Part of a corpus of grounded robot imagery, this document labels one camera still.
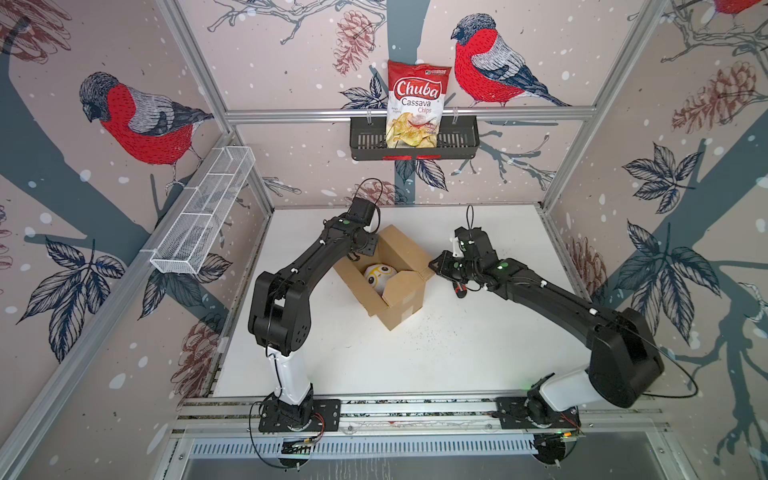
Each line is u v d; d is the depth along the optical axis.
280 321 0.49
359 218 0.73
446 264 0.74
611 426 0.73
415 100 0.83
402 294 0.80
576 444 0.70
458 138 0.95
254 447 0.69
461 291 0.95
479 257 0.65
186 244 0.71
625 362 0.43
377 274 0.90
